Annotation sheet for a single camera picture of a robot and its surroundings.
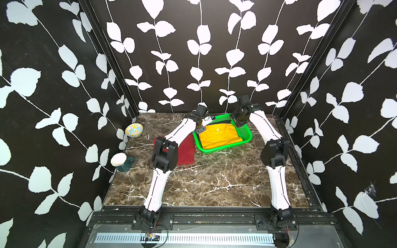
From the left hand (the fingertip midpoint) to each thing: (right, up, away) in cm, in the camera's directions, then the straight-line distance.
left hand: (199, 121), depth 101 cm
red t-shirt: (-8, -20, -5) cm, 23 cm away
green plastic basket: (+30, -10, -3) cm, 32 cm away
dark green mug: (-41, -23, -19) cm, 51 cm away
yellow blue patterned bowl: (-48, -6, +9) cm, 49 cm away
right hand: (+19, +4, -1) cm, 20 cm away
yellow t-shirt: (+14, -9, +5) cm, 17 cm away
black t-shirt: (+15, 0, +9) cm, 18 cm away
